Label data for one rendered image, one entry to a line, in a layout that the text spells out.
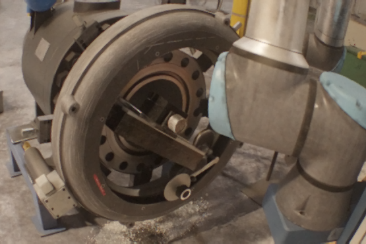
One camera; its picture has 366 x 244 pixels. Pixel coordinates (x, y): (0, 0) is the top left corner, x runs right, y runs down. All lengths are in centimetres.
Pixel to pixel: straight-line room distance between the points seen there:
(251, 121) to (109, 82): 41
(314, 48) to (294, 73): 32
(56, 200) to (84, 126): 26
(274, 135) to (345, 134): 14
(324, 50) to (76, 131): 66
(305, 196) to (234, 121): 20
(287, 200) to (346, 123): 20
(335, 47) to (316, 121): 33
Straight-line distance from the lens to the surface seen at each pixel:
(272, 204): 74
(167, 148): 108
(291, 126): 59
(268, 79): 58
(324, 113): 60
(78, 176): 99
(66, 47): 123
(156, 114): 94
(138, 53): 90
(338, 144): 61
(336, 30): 86
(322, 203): 67
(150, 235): 156
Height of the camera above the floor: 114
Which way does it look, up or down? 27 degrees down
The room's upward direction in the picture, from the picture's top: 9 degrees clockwise
